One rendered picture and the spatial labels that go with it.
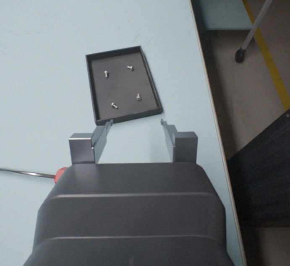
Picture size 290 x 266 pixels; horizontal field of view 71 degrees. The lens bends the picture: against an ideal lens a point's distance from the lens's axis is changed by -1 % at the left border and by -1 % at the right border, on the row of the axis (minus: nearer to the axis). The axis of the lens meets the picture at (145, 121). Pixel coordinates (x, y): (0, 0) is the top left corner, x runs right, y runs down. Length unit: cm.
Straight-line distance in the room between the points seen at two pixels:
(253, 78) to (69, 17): 155
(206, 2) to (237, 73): 58
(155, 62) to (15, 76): 20
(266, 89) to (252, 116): 29
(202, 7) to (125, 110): 153
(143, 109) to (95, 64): 10
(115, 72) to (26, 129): 13
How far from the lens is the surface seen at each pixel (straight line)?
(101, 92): 28
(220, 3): 181
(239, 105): 160
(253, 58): 195
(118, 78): 29
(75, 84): 30
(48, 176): 24
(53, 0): 46
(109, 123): 15
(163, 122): 15
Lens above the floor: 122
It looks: 62 degrees down
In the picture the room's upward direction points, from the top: straight up
